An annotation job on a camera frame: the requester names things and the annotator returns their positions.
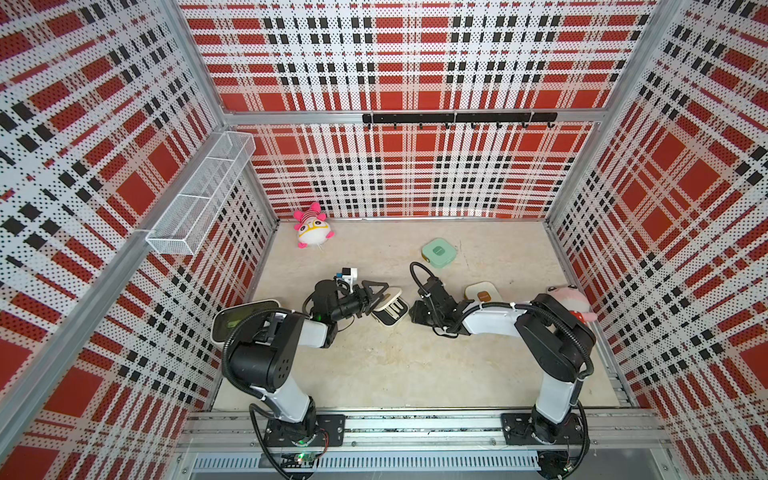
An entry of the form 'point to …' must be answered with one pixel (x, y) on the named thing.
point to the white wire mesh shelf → (184, 226)
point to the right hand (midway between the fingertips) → (416, 312)
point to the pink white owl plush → (312, 228)
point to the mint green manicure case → (438, 252)
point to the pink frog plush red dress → (573, 299)
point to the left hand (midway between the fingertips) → (392, 290)
